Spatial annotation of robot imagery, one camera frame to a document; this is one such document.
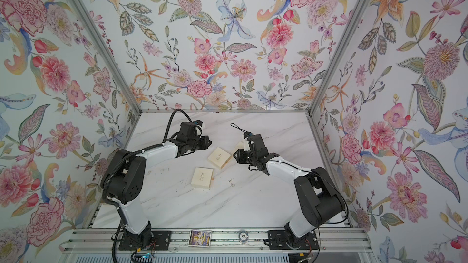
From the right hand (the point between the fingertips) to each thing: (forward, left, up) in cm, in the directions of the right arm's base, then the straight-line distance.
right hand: (235, 152), depth 91 cm
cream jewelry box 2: (+9, -2, -7) cm, 12 cm away
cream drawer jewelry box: (-12, +15, -5) cm, 20 cm away
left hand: (+6, +11, +1) cm, 12 cm away
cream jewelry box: (0, +8, -5) cm, 10 cm away
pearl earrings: (-13, +1, -9) cm, 16 cm away
